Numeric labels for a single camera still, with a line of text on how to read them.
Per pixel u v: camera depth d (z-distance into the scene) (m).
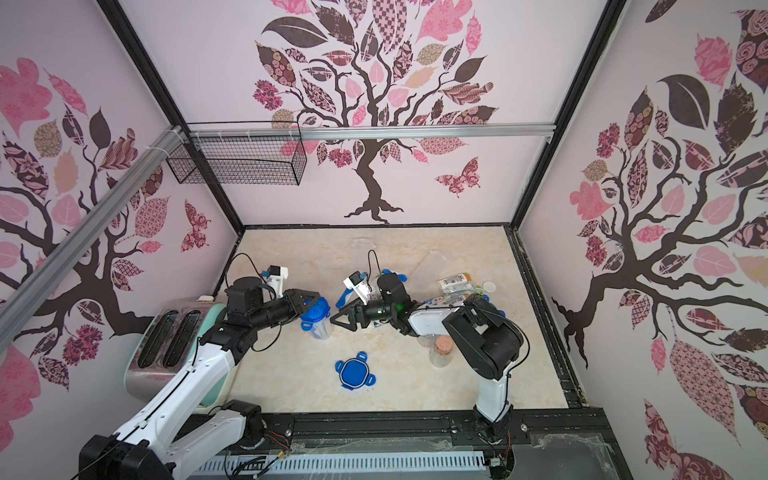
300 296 0.71
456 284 1.00
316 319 0.79
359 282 0.77
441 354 0.78
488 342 0.49
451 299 0.97
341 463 0.70
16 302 0.50
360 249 1.09
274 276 0.72
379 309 0.76
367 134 0.95
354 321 0.75
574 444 0.72
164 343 0.71
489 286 1.00
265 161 0.80
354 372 0.83
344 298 0.98
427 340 0.86
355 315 0.74
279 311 0.68
